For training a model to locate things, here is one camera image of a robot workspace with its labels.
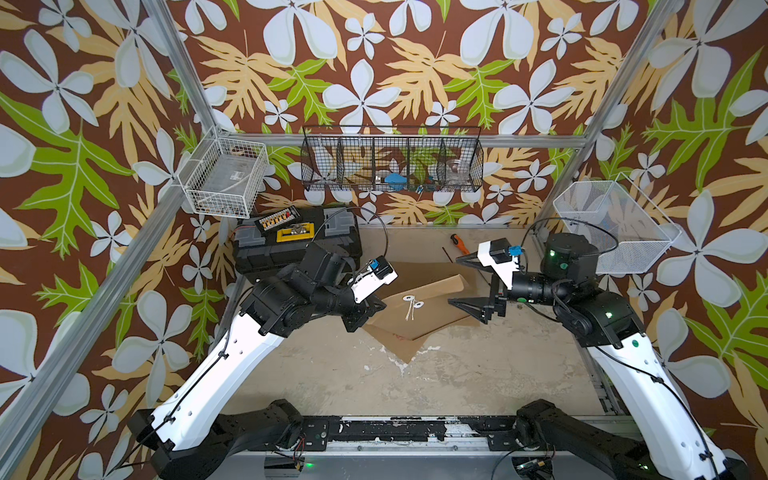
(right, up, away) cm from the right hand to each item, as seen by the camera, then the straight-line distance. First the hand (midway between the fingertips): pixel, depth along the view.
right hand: (455, 277), depth 58 cm
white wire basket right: (+52, +9, +17) cm, 55 cm away
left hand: (-14, -5, +5) cm, 16 cm away
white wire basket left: (-60, +28, +28) cm, 72 cm away
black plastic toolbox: (-51, +9, +35) cm, 62 cm away
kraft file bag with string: (-4, -8, +8) cm, 12 cm away
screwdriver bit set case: (-49, +17, +38) cm, 64 cm away
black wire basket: (-11, +37, +41) cm, 56 cm away
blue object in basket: (-10, +28, +35) cm, 46 cm away
